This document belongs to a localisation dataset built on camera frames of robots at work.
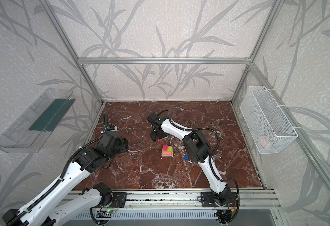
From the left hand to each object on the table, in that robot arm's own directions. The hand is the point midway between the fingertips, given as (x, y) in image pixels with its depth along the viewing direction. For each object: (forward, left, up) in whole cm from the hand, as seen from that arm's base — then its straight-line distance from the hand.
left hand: (126, 138), depth 76 cm
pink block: (-1, -20, -17) cm, 27 cm away
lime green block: (+1, -23, -16) cm, 28 cm away
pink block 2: (-1, -23, -17) cm, 29 cm away
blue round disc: (-3, -34, -19) cm, 39 cm away
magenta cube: (+9, -16, -19) cm, 27 cm away
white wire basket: (-2, -68, +16) cm, 70 cm away
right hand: (+14, -15, -17) cm, 26 cm away
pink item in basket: (-1, -73, +2) cm, 73 cm away
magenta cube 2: (+2, -20, -16) cm, 26 cm away
